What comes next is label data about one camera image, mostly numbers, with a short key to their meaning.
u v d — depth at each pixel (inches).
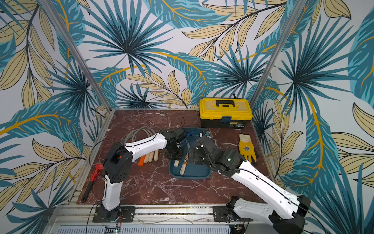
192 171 34.4
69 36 31.3
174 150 30.0
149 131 41.8
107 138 40.7
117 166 19.8
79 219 29.1
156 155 36.1
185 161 35.4
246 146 38.4
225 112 37.4
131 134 40.9
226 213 29.2
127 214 28.8
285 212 15.0
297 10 27.3
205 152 19.3
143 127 42.4
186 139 30.3
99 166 34.6
